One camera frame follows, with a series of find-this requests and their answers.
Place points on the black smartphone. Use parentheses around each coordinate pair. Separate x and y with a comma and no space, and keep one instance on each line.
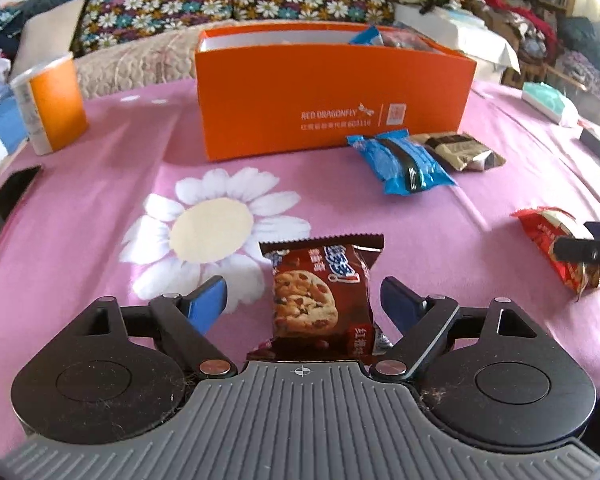
(13,192)

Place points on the orange white cup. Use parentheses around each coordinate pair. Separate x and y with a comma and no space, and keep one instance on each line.
(50,102)

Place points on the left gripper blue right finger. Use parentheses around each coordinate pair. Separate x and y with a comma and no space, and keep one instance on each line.
(403,306)

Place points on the blue cookie pack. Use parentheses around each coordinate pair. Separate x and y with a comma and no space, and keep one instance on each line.
(403,166)

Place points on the beige black snack bar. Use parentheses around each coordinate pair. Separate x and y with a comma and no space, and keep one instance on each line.
(460,151)

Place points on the pink floral tablecloth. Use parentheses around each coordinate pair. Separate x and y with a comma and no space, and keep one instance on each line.
(134,209)

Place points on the white covered side table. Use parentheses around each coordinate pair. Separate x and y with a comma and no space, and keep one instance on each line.
(460,31)

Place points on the wicker chair with clothes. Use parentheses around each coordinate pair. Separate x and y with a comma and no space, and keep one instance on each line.
(534,42)

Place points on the teal tissue pack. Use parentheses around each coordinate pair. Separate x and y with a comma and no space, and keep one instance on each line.
(551,103)

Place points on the left floral cushion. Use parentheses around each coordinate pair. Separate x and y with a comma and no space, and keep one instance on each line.
(107,23)

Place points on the red edged biscuit pack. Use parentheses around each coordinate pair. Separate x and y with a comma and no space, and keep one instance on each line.
(568,244)

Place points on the chocolate chip cookie pack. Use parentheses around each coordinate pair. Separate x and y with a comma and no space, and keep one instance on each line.
(321,307)

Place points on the sofa with quilted cover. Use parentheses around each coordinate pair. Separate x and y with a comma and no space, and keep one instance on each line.
(126,44)

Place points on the orange cardboard box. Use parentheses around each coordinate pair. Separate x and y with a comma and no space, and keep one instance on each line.
(274,87)

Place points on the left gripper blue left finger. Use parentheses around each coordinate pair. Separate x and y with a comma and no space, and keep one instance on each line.
(205,304)

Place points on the beige pillow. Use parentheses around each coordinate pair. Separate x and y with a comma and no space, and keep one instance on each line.
(47,36)

